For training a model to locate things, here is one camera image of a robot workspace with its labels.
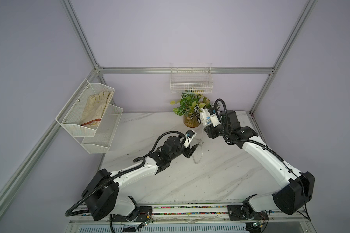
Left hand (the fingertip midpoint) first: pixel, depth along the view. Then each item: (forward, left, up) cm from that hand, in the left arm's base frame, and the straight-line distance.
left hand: (192, 141), depth 79 cm
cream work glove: (+12, +53, +13) cm, 56 cm away
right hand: (+7, -10, +3) cm, 13 cm away
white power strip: (+7, -6, +11) cm, 15 cm away
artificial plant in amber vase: (+24, +1, +4) cm, 25 cm away
